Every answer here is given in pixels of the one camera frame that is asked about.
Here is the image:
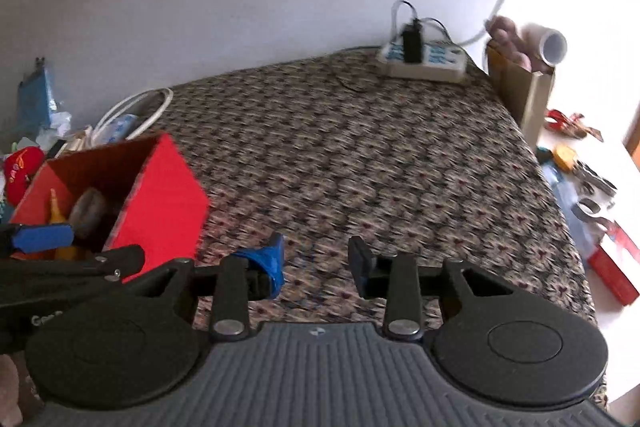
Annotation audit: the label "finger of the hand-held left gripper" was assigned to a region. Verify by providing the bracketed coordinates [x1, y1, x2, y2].
[0, 223, 76, 254]
[0, 244, 146, 293]

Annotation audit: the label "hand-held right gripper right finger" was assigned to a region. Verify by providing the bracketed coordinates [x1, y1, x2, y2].
[347, 236, 521, 342]

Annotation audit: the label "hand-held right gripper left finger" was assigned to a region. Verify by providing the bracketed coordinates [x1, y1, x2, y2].
[127, 232, 286, 342]

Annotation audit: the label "red cardboard box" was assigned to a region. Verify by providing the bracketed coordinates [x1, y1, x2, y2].
[9, 133, 210, 283]

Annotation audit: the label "person's left forearm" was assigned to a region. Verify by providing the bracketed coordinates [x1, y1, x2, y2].
[0, 352, 23, 425]

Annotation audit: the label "yellow pointed bottle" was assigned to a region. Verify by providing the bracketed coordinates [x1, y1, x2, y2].
[47, 189, 93, 263]

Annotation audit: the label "red pouch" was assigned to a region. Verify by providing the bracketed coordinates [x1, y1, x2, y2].
[4, 146, 45, 202]

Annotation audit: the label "crumpled white paper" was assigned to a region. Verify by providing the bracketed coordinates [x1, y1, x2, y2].
[37, 112, 71, 142]

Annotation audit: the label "floral patterned cloth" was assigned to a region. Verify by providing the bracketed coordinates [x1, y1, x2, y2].
[120, 46, 608, 410]

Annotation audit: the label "white power strip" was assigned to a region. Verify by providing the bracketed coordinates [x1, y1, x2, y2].
[376, 39, 468, 84]

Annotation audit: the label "clear blue plastic bag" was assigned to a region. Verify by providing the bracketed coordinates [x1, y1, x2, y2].
[542, 162, 596, 258]

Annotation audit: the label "yellow tape measure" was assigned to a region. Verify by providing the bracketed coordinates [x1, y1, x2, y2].
[554, 144, 578, 171]

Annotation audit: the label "black charger adapter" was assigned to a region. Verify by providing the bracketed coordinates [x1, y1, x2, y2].
[402, 21, 423, 64]

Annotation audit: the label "tan paper bag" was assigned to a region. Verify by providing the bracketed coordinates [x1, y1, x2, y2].
[485, 43, 556, 146]

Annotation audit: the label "metal hand tool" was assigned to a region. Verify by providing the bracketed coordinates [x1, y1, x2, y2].
[575, 197, 616, 220]

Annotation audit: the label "red patterned ribbon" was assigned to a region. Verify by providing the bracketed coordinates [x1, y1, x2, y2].
[545, 108, 603, 142]

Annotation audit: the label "metal pliers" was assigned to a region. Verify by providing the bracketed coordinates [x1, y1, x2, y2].
[572, 159, 618, 196]

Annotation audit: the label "red flat box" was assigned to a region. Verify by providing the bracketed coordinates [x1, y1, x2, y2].
[587, 219, 640, 306]

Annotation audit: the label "pink plush toy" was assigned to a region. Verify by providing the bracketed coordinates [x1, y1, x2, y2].
[486, 16, 533, 70]

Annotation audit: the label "white paper roll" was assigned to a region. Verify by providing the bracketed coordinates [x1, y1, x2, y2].
[522, 23, 568, 68]

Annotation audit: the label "coiled white cable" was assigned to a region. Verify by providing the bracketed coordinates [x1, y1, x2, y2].
[92, 88, 174, 142]

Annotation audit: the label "black charger cable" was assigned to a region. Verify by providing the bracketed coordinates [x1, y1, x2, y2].
[335, 0, 453, 92]

